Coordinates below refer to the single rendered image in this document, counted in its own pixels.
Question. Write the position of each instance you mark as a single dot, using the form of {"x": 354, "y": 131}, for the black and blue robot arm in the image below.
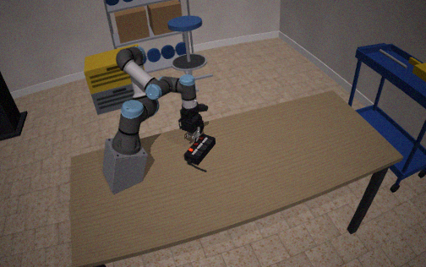
{"x": 133, "y": 113}

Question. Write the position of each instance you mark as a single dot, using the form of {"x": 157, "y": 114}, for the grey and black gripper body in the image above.
{"x": 191, "y": 121}

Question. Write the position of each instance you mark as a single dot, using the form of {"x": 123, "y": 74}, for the black power strip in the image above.
{"x": 197, "y": 152}

